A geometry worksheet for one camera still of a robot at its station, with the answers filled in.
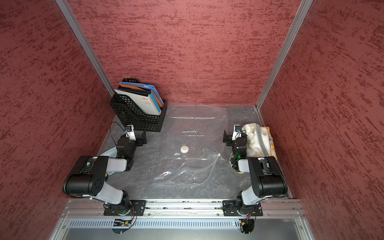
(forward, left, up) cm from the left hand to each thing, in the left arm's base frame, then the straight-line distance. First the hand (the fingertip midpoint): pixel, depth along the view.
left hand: (137, 133), depth 93 cm
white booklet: (+13, -5, +15) cm, 21 cm away
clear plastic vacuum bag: (+4, -38, -9) cm, 39 cm away
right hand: (+1, -61, +1) cm, 61 cm away
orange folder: (+23, +5, +19) cm, 30 cm away
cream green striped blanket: (-11, -71, +8) cm, 73 cm away
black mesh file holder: (+21, +13, -4) cm, 25 cm away
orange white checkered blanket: (-11, -83, 0) cm, 83 cm away
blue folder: (+23, -6, +20) cm, 31 cm away
